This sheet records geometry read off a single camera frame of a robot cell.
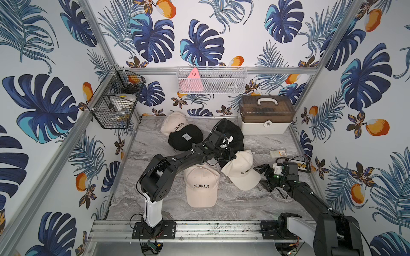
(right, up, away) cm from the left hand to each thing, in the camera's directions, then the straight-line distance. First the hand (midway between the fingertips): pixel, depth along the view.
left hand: (237, 154), depth 85 cm
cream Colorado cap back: (-38, +19, +22) cm, 48 cm away
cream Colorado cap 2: (+3, -10, +3) cm, 11 cm away
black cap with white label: (-30, +8, +16) cm, 35 cm away
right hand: (+12, -11, +3) cm, 16 cm away
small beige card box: (+29, -2, +16) cm, 33 cm away
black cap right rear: (-2, +9, -1) cm, 9 cm away
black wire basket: (-62, +27, -5) cm, 68 cm away
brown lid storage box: (+23, +23, +19) cm, 38 cm away
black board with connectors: (+42, -8, +10) cm, 44 cm away
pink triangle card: (-24, +40, +6) cm, 47 cm away
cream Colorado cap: (-19, -14, -3) cm, 24 cm away
